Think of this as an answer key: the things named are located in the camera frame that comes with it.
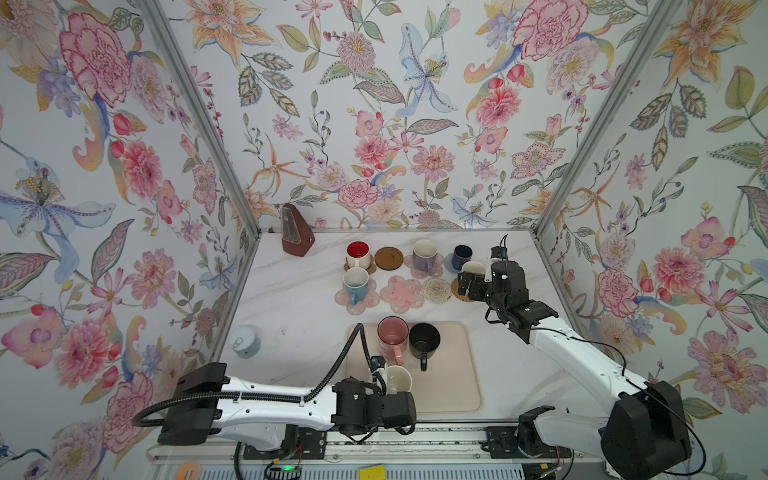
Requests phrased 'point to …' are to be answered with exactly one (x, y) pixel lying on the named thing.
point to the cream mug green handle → (398, 379)
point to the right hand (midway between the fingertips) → (473, 275)
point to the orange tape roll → (196, 472)
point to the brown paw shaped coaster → (371, 268)
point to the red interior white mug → (358, 254)
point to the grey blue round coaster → (448, 262)
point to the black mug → (424, 339)
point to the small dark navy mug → (462, 253)
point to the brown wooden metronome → (296, 236)
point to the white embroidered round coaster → (436, 291)
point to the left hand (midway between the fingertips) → (397, 421)
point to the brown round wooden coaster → (389, 258)
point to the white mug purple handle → (424, 255)
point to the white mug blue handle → (355, 280)
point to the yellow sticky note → (373, 473)
